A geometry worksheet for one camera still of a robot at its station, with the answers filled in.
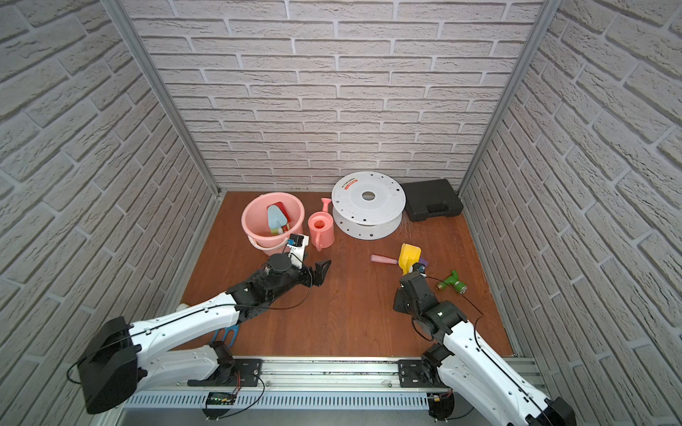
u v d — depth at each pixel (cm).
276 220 97
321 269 69
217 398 72
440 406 71
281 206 97
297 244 67
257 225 92
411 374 73
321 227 94
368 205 103
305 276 68
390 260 96
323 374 76
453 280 90
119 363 39
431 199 111
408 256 85
